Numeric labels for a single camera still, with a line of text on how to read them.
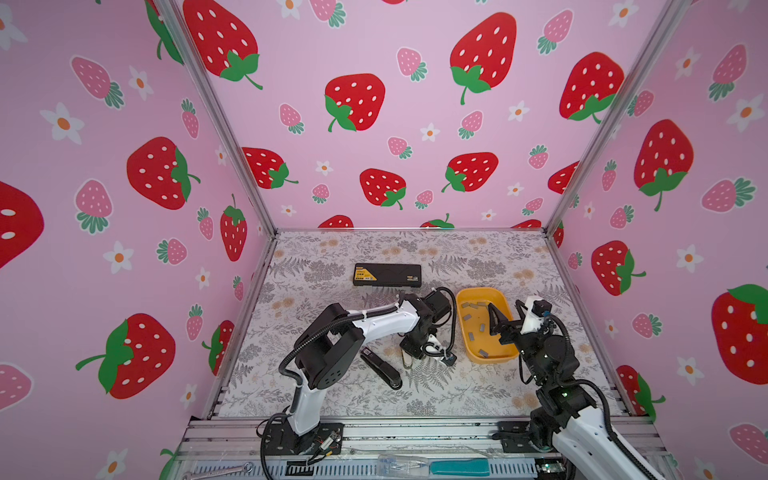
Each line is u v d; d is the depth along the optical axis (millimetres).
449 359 760
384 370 816
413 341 774
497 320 699
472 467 704
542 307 632
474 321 971
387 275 1051
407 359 837
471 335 930
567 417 563
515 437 730
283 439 647
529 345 668
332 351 491
